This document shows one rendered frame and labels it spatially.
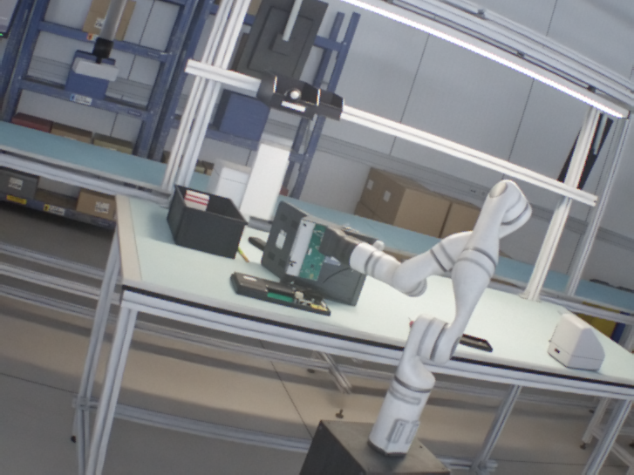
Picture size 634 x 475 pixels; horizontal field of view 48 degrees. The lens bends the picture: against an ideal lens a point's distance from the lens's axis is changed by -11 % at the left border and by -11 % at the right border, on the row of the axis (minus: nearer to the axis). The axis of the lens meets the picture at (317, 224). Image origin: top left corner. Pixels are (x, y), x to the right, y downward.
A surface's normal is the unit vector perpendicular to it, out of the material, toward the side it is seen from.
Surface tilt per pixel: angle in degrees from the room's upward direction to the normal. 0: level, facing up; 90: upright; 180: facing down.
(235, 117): 90
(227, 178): 90
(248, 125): 90
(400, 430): 90
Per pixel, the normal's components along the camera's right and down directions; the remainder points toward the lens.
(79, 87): 0.27, 0.26
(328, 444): -0.86, -0.19
